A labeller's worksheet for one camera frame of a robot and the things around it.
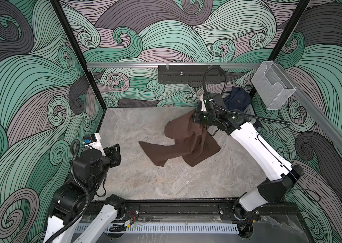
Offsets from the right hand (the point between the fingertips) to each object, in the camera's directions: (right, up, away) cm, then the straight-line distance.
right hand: (192, 115), depth 73 cm
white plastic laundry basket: (+48, +4, +35) cm, 59 cm away
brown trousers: (+2, -14, +9) cm, 17 cm away
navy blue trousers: (+40, +13, +38) cm, 57 cm away
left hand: (-34, -13, -12) cm, 38 cm away
